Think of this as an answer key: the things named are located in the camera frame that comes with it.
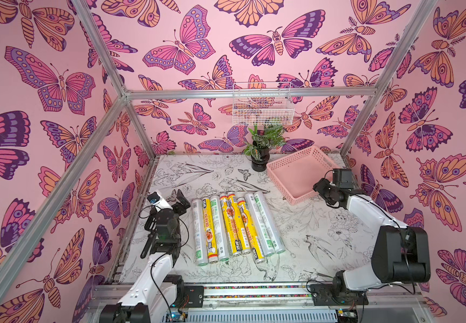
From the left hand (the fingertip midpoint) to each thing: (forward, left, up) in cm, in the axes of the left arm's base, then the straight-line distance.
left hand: (173, 192), depth 82 cm
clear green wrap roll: (-11, -10, -14) cm, 21 cm away
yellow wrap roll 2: (-4, -26, -15) cm, 31 cm away
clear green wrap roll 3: (+3, -33, -14) cm, 36 cm away
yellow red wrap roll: (-20, -16, -16) cm, 30 cm away
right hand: (+8, -61, -7) cm, 62 cm away
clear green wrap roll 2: (-10, -19, -15) cm, 26 cm away
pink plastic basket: (+23, -59, -15) cm, 65 cm away
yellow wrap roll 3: (-20, -35, -15) cm, 43 cm away
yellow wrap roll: (-7, -23, -16) cm, 29 cm away
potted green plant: (+25, -41, +7) cm, 49 cm away
